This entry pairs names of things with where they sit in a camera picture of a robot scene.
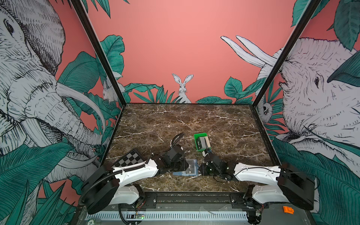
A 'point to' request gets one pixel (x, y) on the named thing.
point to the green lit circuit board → (140, 216)
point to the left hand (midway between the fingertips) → (189, 164)
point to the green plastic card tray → (197, 135)
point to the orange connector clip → (288, 210)
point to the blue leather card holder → (183, 173)
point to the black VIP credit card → (191, 168)
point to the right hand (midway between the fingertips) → (197, 168)
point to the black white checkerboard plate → (132, 157)
